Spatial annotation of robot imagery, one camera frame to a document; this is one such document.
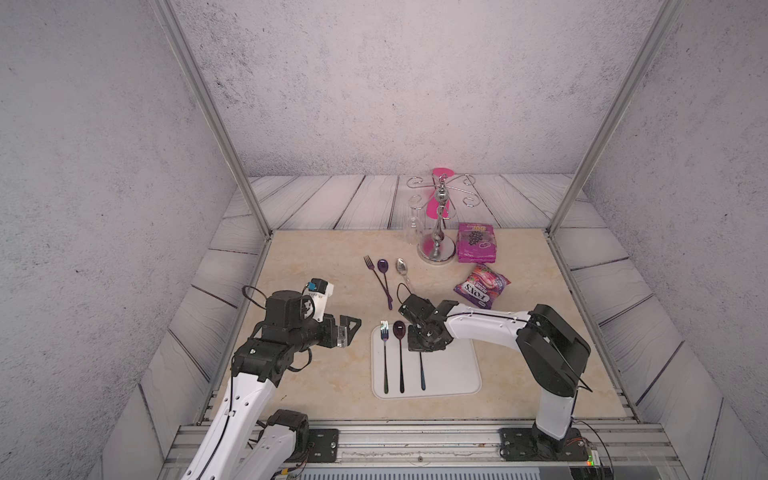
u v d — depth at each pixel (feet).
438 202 3.20
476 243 3.53
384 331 3.07
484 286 3.33
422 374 2.77
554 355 1.55
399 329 3.00
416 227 3.30
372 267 3.61
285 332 1.79
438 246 3.74
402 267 3.54
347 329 2.12
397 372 2.79
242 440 1.41
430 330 2.15
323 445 2.39
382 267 3.54
